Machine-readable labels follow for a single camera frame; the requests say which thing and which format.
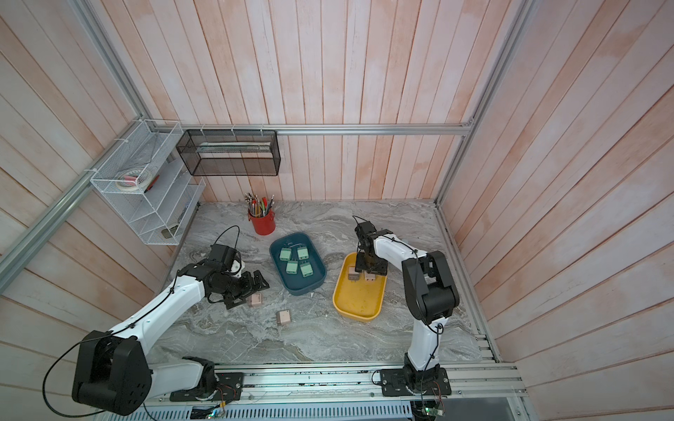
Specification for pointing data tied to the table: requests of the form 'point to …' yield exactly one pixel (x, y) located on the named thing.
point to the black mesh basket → (231, 153)
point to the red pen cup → (263, 224)
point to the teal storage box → (298, 262)
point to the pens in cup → (259, 207)
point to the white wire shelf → (161, 213)
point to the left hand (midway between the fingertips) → (258, 295)
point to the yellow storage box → (357, 301)
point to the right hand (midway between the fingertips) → (368, 267)
